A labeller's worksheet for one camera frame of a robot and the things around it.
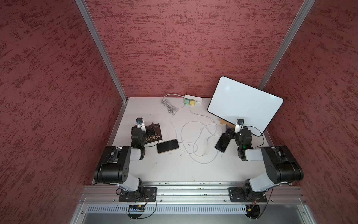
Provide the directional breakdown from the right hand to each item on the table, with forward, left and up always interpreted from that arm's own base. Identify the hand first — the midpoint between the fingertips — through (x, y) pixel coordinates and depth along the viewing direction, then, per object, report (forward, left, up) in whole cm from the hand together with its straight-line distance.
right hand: (232, 126), depth 94 cm
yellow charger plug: (+27, +26, -4) cm, 38 cm away
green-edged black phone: (-9, +7, -8) cm, 14 cm away
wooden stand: (+6, +4, -3) cm, 8 cm away
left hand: (+1, +60, +2) cm, 60 cm away
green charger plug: (+29, +31, -5) cm, 42 cm away
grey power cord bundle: (+20, +44, -4) cm, 49 cm away
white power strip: (+30, +21, -5) cm, 37 cm away
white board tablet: (+18, -3, +7) cm, 20 cm away
